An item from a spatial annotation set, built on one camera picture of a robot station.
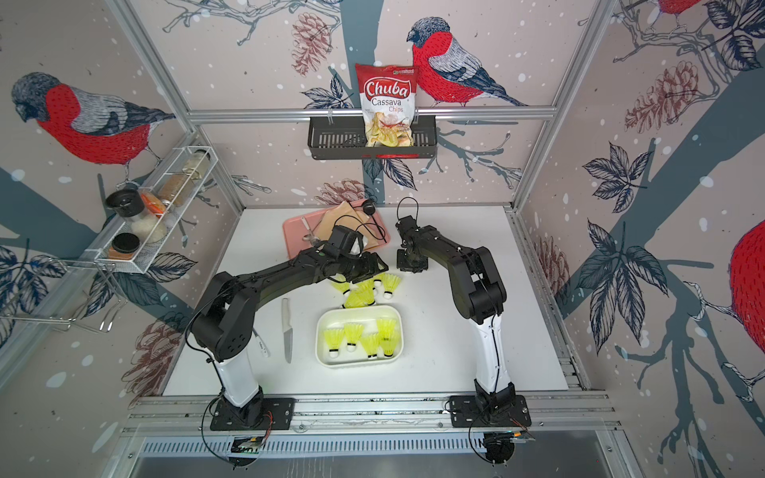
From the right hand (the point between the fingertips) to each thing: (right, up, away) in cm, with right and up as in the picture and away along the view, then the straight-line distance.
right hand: (405, 266), depth 102 cm
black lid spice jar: (-63, +14, -35) cm, 73 cm away
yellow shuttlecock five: (-14, -7, -10) cm, 19 cm away
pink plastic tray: (-41, +12, +12) cm, 44 cm away
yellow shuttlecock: (-21, -18, -20) cm, 34 cm away
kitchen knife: (-36, -18, -15) cm, 43 cm away
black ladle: (-14, +22, +16) cm, 30 cm away
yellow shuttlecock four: (-16, -18, -18) cm, 30 cm away
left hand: (-6, +2, -14) cm, 15 cm away
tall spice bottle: (-62, +24, -25) cm, 71 cm away
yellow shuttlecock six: (-5, -5, -7) cm, 10 cm away
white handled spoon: (-35, +10, +8) cm, 38 cm away
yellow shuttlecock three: (-11, -20, -20) cm, 30 cm away
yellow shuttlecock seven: (-20, -6, -7) cm, 22 cm away
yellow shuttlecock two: (-6, -16, -19) cm, 26 cm away
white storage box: (-12, -14, -12) cm, 22 cm away
